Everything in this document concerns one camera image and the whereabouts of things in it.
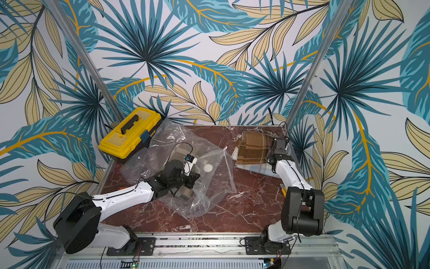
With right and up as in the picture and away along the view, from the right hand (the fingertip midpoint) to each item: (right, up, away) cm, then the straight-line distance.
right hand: (278, 155), depth 90 cm
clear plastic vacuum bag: (-64, +7, +19) cm, 67 cm away
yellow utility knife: (+3, -20, 0) cm, 20 cm away
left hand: (-42, -11, -7) cm, 44 cm away
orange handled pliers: (-83, -17, -2) cm, 85 cm away
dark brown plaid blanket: (-11, +5, +12) cm, 17 cm away
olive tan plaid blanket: (-49, -19, -4) cm, 53 cm away
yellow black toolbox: (-80, +11, +2) cm, 81 cm away
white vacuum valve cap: (-38, -7, +3) cm, 39 cm away
